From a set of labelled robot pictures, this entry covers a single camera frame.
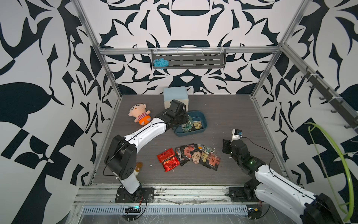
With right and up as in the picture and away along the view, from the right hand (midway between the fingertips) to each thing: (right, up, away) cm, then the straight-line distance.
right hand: (222, 138), depth 86 cm
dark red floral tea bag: (-21, -7, +3) cm, 22 cm away
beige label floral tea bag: (-16, -11, 0) cm, 19 cm away
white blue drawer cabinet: (-27, +29, +15) cm, 42 cm away
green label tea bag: (-21, +5, +15) cm, 26 cm away
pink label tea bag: (-6, -12, 0) cm, 14 cm away
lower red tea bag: (-31, -14, -2) cm, 35 cm away
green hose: (+43, +5, -21) cm, 48 cm away
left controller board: (-49, -34, -13) cm, 61 cm away
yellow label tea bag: (-13, +7, +16) cm, 22 cm away
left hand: (-22, +15, +1) cm, 27 cm away
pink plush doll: (-56, +17, +16) cm, 60 cm away
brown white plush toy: (-51, -16, -1) cm, 53 cm away
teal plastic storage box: (-14, +13, +19) cm, 26 cm away
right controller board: (+11, -35, -15) cm, 39 cm away
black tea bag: (-26, -9, -1) cm, 27 cm away
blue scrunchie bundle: (-38, +48, +6) cm, 61 cm away
